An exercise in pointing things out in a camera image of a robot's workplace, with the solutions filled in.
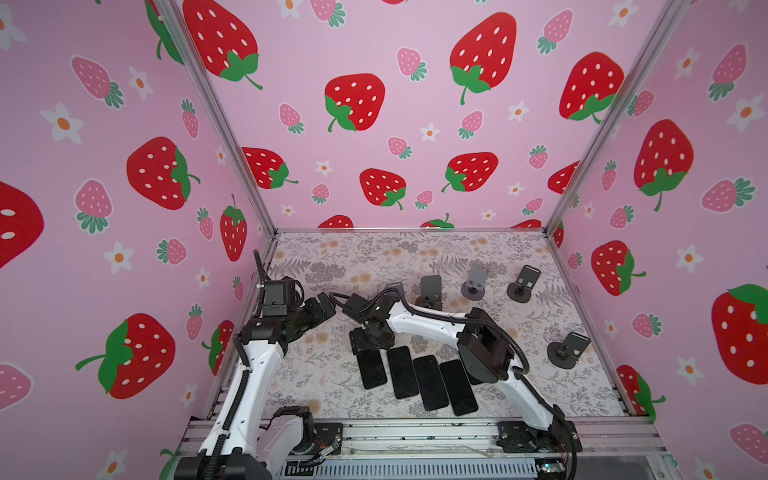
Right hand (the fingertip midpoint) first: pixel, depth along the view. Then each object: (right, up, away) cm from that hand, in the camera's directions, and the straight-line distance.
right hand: (361, 349), depth 89 cm
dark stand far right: (+54, +16, +14) cm, 58 cm away
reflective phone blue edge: (+3, -5, -3) cm, 6 cm away
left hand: (-9, +14, -9) cm, 19 cm away
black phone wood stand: (+28, -10, -7) cm, 31 cm away
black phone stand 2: (+21, -9, -4) cm, 23 cm away
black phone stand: (+13, -6, -3) cm, 14 cm away
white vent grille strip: (+14, -23, -19) cm, 33 cm away
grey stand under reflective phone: (+37, +17, +10) cm, 42 cm away
